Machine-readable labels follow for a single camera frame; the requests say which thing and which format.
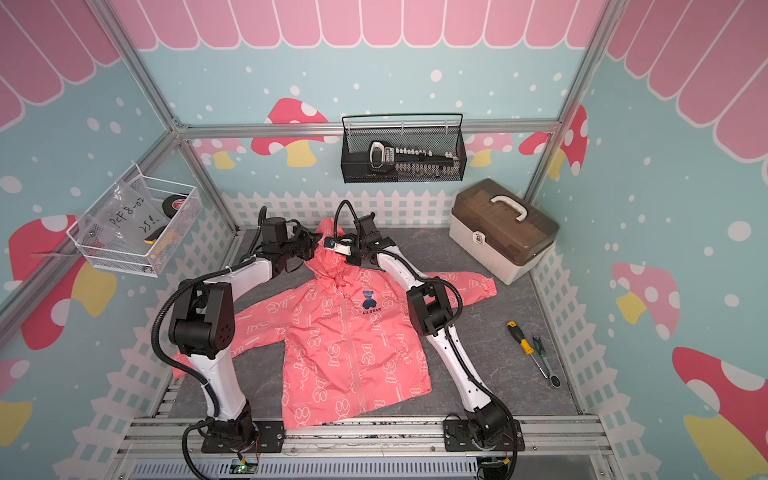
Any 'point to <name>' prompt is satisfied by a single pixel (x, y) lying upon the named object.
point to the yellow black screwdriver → (525, 344)
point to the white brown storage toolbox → (500, 231)
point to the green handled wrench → (554, 379)
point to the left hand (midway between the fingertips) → (326, 233)
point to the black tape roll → (171, 204)
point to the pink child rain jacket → (345, 333)
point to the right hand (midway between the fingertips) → (340, 247)
